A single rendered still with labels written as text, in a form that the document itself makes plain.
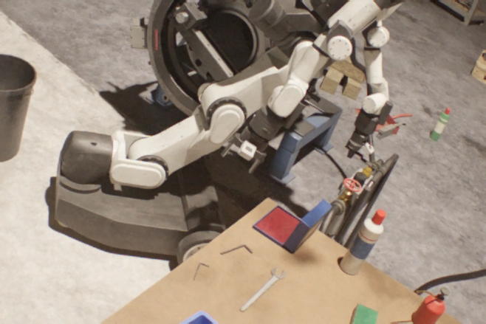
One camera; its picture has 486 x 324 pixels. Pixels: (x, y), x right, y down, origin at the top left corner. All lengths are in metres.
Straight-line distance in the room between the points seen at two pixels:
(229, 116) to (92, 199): 0.57
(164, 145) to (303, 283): 0.77
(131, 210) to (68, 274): 0.34
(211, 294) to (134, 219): 0.69
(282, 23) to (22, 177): 1.22
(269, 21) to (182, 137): 0.52
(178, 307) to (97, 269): 0.74
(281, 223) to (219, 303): 0.44
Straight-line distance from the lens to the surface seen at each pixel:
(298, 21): 2.07
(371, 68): 2.38
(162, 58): 2.77
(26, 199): 2.47
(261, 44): 2.63
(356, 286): 1.89
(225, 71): 2.57
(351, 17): 1.92
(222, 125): 2.17
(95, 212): 2.23
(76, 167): 2.26
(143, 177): 2.26
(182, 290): 1.62
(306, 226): 1.81
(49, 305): 2.10
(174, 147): 2.25
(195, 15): 2.55
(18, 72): 2.68
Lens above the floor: 1.61
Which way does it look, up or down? 31 degrees down
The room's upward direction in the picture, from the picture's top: 22 degrees clockwise
